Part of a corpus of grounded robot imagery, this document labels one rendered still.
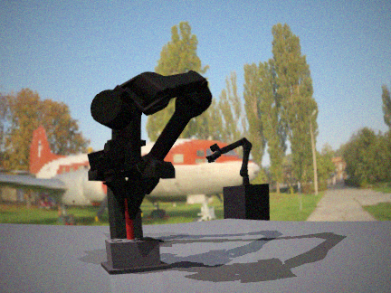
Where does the red peg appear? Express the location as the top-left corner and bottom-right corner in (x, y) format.
(124, 198), (135, 240)

